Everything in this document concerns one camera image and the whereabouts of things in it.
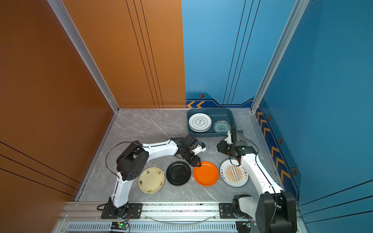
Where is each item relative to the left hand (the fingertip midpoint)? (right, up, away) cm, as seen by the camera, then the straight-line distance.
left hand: (200, 163), depth 89 cm
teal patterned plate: (+17, +23, +19) cm, 35 cm away
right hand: (+11, +11, -4) cm, 16 cm away
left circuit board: (-40, -25, -18) cm, 51 cm away
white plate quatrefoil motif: (+1, +25, +19) cm, 32 cm away
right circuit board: (+20, -25, -20) cm, 38 cm away
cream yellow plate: (-28, -6, -10) cm, 30 cm away
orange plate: (+4, -6, -4) cm, 8 cm away
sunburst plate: (+21, -7, -4) cm, 23 cm away
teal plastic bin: (+14, +32, +27) cm, 44 cm away
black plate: (-13, -5, -3) cm, 14 cm away
